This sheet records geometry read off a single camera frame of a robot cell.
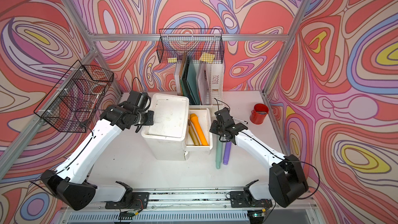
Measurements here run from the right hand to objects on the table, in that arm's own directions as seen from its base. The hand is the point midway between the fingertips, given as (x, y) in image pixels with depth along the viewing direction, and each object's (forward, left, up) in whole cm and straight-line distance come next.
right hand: (214, 130), depth 86 cm
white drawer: (+12, +6, -1) cm, 14 cm away
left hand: (0, +31, +14) cm, 34 cm away
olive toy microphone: (0, +13, 0) cm, 13 cm away
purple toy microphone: (-9, -7, -10) cm, 15 cm away
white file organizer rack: (+33, +5, +7) cm, 34 cm away
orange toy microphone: (+7, +11, +1) cm, 13 cm away
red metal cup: (+13, -29, -2) cm, 32 cm away
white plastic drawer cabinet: (-12, +23, +14) cm, 29 cm away
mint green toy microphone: (-8, -2, -10) cm, 14 cm away
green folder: (+32, +12, +8) cm, 35 cm away
